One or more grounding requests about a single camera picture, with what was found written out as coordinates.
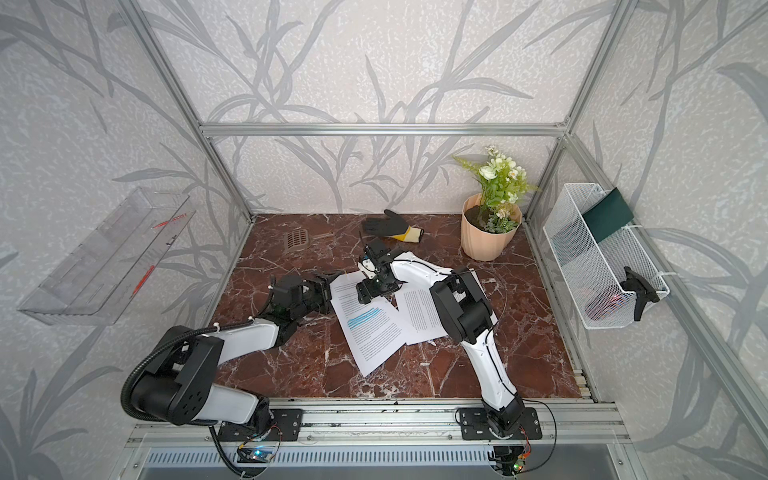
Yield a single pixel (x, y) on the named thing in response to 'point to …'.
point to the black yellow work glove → (392, 225)
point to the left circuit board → (254, 455)
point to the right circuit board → (520, 462)
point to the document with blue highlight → (374, 331)
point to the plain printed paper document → (419, 316)
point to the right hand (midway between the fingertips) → (369, 295)
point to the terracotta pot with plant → (490, 221)
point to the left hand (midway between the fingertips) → (345, 279)
